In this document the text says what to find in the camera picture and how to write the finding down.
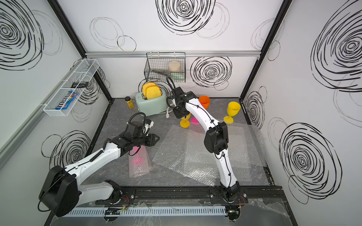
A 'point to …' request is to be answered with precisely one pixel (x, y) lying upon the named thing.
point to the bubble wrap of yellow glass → (246, 150)
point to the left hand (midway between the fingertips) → (156, 137)
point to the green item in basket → (178, 76)
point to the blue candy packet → (69, 101)
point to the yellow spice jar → (130, 103)
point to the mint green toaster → (151, 106)
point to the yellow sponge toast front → (153, 91)
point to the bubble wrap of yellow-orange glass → (182, 150)
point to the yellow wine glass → (233, 108)
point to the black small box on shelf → (81, 84)
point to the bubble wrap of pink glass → (246, 152)
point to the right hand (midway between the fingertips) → (182, 113)
